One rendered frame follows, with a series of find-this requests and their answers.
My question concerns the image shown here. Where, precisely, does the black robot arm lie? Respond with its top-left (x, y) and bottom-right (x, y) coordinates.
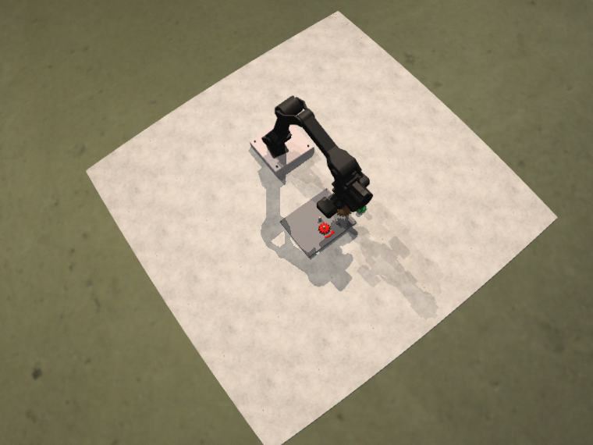
top-left (261, 95), bottom-right (373, 212)

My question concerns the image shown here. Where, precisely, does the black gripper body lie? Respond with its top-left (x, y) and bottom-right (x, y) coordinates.
top-left (317, 173), bottom-right (370, 219)

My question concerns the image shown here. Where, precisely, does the brown gear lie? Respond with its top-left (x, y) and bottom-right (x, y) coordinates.
top-left (337, 205), bottom-right (352, 217)

